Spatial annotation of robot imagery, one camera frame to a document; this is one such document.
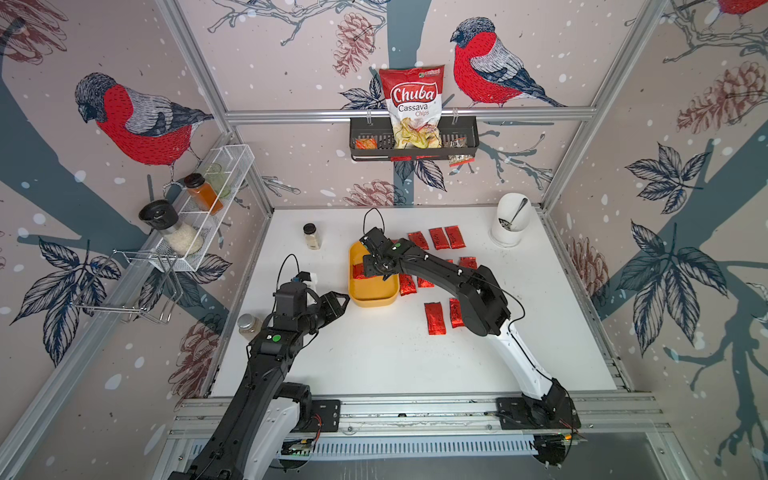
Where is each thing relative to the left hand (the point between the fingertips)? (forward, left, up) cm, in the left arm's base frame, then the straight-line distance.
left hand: (349, 294), depth 79 cm
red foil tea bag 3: (+32, -29, -15) cm, 46 cm away
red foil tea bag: (+16, 0, -14) cm, 22 cm away
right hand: (+16, -4, -12) cm, 20 cm away
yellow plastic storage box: (+9, -4, -16) cm, 19 cm away
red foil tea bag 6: (+10, -16, -13) cm, 23 cm away
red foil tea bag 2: (+31, -21, -15) cm, 40 cm away
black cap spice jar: (+27, +17, -9) cm, 33 cm away
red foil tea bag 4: (+32, -35, -15) cm, 50 cm away
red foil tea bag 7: (0, -25, -15) cm, 29 cm away
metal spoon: (+34, -55, -11) cm, 65 cm away
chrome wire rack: (-8, +40, +19) cm, 45 cm away
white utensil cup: (+36, -52, -2) cm, 64 cm away
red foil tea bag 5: (+20, -38, -14) cm, 45 cm away
